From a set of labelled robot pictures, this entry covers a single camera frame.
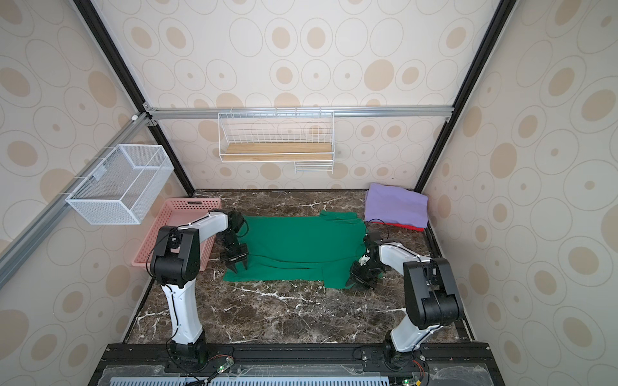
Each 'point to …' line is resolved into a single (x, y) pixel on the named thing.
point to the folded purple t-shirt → (387, 203)
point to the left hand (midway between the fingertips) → (247, 264)
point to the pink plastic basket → (175, 213)
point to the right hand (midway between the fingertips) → (348, 286)
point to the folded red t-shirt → (401, 226)
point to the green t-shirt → (327, 248)
